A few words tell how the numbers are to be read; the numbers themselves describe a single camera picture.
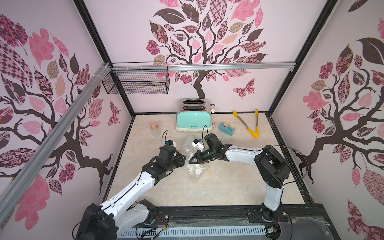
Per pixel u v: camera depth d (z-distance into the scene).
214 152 0.73
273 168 0.49
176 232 0.70
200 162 0.76
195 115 0.96
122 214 0.43
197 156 0.78
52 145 0.52
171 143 0.75
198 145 0.83
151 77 0.95
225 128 1.05
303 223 0.72
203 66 0.92
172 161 0.70
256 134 1.03
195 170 0.83
